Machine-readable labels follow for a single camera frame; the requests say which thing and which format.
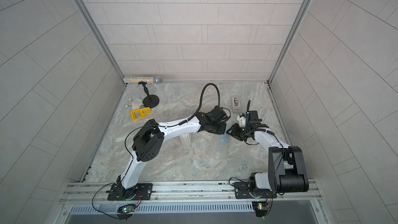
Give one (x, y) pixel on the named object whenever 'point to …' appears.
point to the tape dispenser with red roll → (236, 104)
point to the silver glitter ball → (157, 80)
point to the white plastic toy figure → (137, 103)
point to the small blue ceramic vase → (224, 138)
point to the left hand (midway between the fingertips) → (228, 131)
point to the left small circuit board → (126, 208)
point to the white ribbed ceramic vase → (186, 140)
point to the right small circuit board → (260, 208)
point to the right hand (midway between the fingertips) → (229, 131)
